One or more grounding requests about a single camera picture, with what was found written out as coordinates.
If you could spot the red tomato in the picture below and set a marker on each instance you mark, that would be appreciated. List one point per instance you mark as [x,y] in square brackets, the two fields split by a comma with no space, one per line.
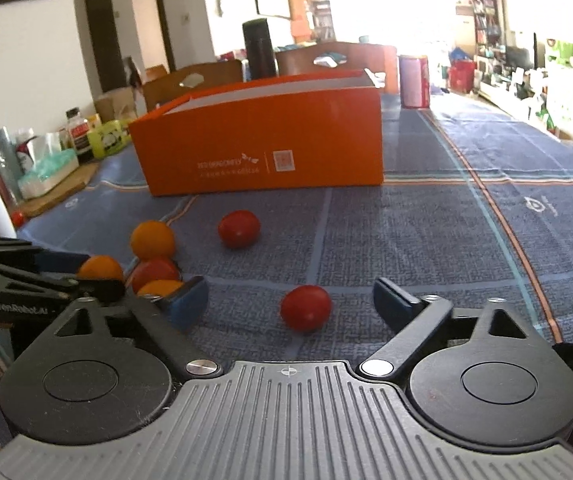
[306,307]
[154,272]
[239,229]

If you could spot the green panda mug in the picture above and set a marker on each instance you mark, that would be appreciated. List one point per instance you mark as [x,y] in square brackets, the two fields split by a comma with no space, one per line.
[109,142]

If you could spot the red basket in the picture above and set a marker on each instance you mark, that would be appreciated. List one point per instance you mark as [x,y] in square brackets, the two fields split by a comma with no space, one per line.
[461,76]

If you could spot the tall dark bookshelf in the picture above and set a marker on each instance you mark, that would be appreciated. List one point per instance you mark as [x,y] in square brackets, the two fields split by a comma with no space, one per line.
[487,20]

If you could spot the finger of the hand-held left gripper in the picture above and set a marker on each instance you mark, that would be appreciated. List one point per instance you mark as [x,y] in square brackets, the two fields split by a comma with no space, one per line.
[61,261]
[101,291]

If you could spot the blue patterned tablecloth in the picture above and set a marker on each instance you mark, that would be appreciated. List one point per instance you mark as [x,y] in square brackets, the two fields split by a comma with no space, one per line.
[416,220]

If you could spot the black thermos bottle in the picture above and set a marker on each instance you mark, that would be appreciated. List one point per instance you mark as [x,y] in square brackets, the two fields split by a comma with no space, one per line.
[259,50]

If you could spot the black monitor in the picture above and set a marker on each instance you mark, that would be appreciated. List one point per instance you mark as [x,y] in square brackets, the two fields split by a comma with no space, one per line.
[519,57]

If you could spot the dark door frame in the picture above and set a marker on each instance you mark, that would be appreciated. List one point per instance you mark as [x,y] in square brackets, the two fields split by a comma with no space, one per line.
[99,25]

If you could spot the orange cardboard box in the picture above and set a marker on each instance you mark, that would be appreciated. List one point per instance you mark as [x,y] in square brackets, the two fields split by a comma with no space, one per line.
[266,130]

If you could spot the white standing air conditioner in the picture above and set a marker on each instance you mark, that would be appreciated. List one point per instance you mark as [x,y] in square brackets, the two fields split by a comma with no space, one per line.
[464,30]

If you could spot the wooden cutting board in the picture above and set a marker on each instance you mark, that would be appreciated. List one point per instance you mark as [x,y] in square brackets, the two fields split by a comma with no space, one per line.
[66,192]

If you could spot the bookshelf with books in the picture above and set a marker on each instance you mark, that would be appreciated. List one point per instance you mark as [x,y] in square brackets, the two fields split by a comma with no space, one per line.
[322,20]

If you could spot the white low cabinet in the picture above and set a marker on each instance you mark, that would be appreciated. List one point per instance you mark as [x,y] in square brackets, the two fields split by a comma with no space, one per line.
[566,105]

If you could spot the glass bottle with black cap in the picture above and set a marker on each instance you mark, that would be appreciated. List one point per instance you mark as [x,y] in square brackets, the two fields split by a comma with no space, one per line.
[79,137]

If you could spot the green white box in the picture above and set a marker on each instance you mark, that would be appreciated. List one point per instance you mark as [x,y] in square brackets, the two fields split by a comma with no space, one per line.
[560,52]

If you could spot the teal tissue pack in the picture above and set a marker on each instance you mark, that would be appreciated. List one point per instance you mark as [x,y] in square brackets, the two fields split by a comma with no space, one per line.
[46,175]

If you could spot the small yellow container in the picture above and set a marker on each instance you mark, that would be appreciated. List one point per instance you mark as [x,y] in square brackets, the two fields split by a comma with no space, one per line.
[94,122]

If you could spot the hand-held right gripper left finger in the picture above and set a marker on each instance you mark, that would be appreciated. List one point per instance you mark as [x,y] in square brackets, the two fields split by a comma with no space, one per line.
[189,305]

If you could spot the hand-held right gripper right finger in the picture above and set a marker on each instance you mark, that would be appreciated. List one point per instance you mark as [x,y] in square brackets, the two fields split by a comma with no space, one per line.
[394,305]

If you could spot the small red round object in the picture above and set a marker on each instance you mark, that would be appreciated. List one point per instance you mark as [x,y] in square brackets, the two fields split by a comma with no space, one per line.
[17,218]

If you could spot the pink can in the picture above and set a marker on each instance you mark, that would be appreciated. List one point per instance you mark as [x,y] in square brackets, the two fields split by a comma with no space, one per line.
[414,82]

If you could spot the clear plastic bottle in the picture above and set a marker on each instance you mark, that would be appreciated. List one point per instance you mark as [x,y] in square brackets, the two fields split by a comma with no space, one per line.
[4,160]

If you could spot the orange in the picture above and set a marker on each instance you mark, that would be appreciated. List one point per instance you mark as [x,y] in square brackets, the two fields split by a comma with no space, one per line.
[99,267]
[152,239]
[159,287]

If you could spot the brown paper bags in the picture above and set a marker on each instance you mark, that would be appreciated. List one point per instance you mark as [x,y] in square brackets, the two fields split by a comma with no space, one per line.
[116,102]

